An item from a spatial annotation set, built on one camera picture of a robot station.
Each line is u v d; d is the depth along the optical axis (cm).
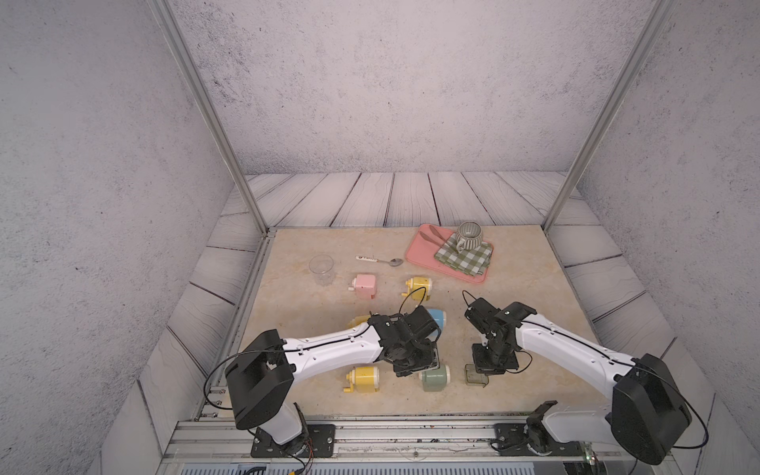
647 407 41
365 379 76
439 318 88
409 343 61
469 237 111
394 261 110
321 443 73
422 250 115
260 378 42
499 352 68
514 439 73
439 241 116
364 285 96
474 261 110
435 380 76
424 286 95
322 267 106
